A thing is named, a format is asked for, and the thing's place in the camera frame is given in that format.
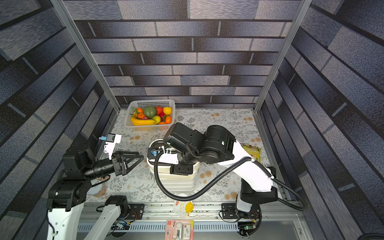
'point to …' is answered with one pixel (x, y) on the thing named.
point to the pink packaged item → (179, 229)
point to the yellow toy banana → (136, 121)
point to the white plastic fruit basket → (167, 103)
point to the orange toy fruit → (168, 119)
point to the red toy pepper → (159, 111)
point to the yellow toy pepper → (167, 110)
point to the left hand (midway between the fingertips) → (139, 157)
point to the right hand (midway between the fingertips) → (171, 157)
